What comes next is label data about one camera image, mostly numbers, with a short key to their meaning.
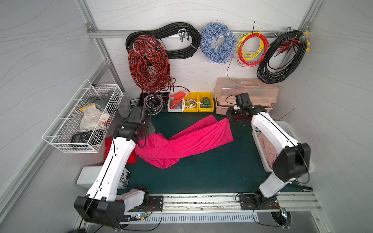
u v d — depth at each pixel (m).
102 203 0.37
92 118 0.69
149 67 0.87
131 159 0.88
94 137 0.56
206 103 1.19
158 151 0.82
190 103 1.17
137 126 0.49
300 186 0.83
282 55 0.93
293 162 0.45
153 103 1.10
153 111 1.10
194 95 1.18
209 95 1.19
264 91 0.99
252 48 0.93
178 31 0.66
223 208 0.73
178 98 1.14
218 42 0.72
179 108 1.13
